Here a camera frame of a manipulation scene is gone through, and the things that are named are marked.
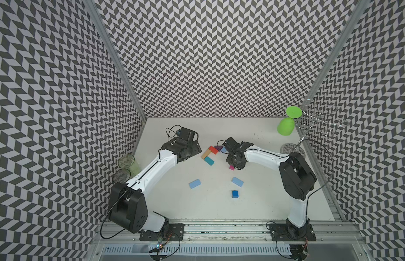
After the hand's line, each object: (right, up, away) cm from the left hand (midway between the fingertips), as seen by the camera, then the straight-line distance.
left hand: (193, 151), depth 85 cm
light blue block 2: (+25, -18, +6) cm, 31 cm away
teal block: (+8, -8, +14) cm, 18 cm away
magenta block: (+21, -10, +4) cm, 24 cm away
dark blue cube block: (+22, -22, -2) cm, 31 cm away
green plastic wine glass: (+49, +13, -2) cm, 50 cm away
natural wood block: (+6, -3, +14) cm, 16 cm away
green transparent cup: (-36, -6, +3) cm, 36 cm away
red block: (+11, -1, +17) cm, 20 cm away
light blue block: (+1, -19, +4) cm, 19 cm away
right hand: (+22, -9, +9) cm, 25 cm away
